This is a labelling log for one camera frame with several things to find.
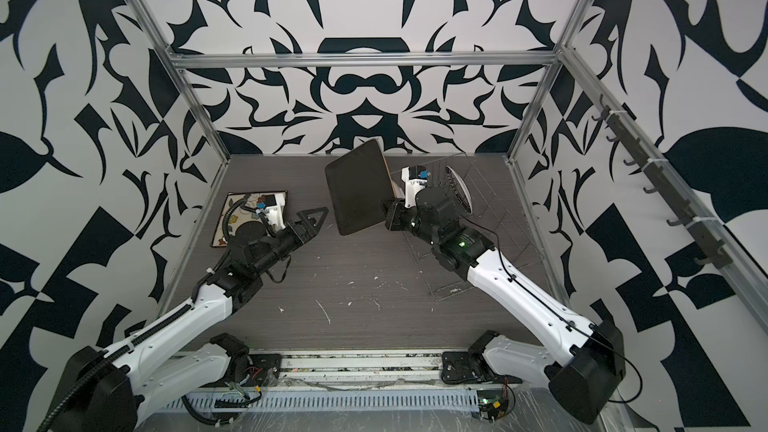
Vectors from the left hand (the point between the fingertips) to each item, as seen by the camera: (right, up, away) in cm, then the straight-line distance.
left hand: (323, 209), depth 74 cm
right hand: (+15, +2, -4) cm, 15 cm away
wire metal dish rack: (+49, -4, +22) cm, 54 cm away
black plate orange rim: (+9, +6, +1) cm, 11 cm away
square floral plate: (-31, -3, +27) cm, 42 cm away
